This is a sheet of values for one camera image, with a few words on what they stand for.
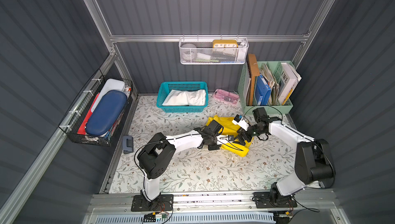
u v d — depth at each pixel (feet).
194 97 3.43
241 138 2.57
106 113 2.21
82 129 2.11
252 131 2.52
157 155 1.62
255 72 2.83
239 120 2.59
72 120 2.02
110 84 2.52
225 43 2.84
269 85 3.16
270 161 2.85
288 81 3.06
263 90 3.17
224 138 2.53
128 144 2.98
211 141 2.53
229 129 3.16
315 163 1.48
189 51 2.72
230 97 3.86
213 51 2.94
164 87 3.78
